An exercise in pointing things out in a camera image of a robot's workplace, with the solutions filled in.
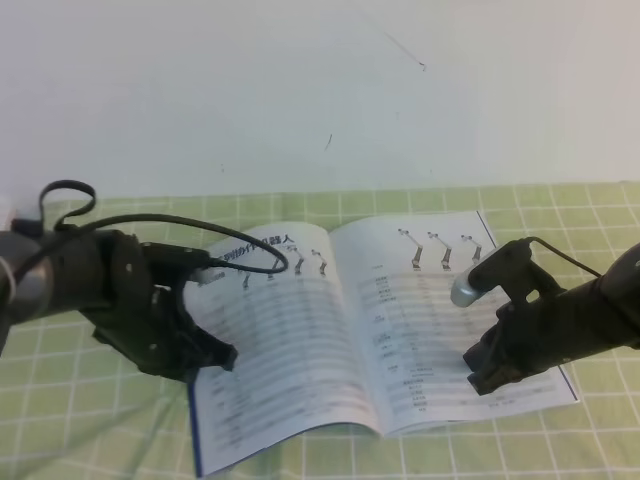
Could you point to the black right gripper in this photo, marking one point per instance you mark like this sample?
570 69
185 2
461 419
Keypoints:
513 349

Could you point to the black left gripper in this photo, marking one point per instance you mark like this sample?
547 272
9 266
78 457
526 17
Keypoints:
146 320

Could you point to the robot catalogue book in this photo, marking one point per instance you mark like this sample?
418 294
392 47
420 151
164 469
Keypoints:
360 329

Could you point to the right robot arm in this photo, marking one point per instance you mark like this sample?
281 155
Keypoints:
543 325

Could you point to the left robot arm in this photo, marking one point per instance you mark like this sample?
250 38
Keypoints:
56 274

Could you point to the green checked tablecloth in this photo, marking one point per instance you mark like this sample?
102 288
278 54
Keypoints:
73 409

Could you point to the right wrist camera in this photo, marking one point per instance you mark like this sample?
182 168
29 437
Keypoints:
510 267

